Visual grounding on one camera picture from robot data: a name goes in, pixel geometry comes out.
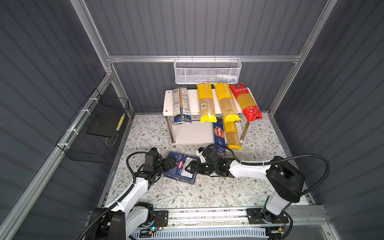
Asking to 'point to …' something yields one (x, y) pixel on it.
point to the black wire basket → (91, 136)
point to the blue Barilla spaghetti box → (219, 136)
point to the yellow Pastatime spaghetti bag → (232, 138)
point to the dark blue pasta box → (179, 172)
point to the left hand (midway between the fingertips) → (170, 162)
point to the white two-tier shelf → (196, 132)
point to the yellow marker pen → (120, 122)
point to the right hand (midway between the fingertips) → (191, 171)
